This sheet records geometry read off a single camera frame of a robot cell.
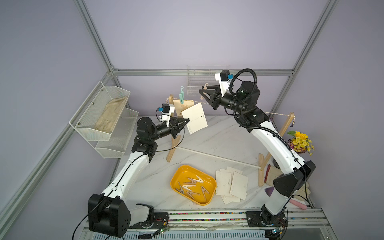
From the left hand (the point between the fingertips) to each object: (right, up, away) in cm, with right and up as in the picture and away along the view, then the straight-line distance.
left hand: (187, 121), depth 68 cm
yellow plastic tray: (+5, -37, +16) cm, 40 cm away
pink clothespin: (+8, -38, +14) cm, 41 cm away
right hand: (+7, +13, -4) cm, 15 cm away
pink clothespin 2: (+1, -39, +13) cm, 41 cm away
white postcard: (+29, -36, +17) cm, 49 cm away
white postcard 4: (+26, -29, +23) cm, 45 cm away
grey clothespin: (-5, -38, +14) cm, 40 cm away
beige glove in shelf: (-43, +3, +11) cm, 45 cm away
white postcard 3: (+22, -41, +12) cm, 49 cm away
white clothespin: (-1, -36, +16) cm, 40 cm away
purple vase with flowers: (+57, -11, +7) cm, 59 cm away
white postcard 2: (+20, -35, +17) cm, 44 cm away
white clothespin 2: (+6, -33, +18) cm, 38 cm away
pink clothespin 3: (+2, -34, +17) cm, 38 cm away
